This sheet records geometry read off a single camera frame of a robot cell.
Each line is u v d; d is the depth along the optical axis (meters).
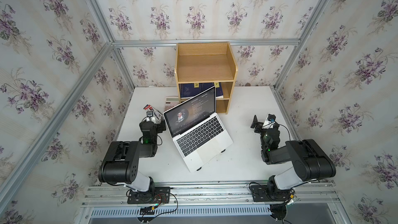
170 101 1.08
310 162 0.45
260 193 0.73
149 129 0.70
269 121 0.75
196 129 0.84
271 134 0.69
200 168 0.80
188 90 0.93
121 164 0.45
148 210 0.72
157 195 0.72
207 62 0.93
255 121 0.83
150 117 0.78
